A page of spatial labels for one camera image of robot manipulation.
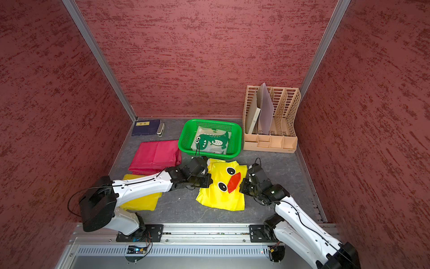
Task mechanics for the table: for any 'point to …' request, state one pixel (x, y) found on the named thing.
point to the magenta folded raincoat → (154, 157)
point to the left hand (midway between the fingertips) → (211, 184)
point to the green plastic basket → (188, 130)
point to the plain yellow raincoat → (145, 202)
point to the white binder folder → (252, 116)
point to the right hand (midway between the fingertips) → (239, 189)
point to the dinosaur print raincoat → (211, 140)
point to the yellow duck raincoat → (224, 193)
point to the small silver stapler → (160, 129)
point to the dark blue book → (145, 127)
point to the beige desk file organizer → (285, 103)
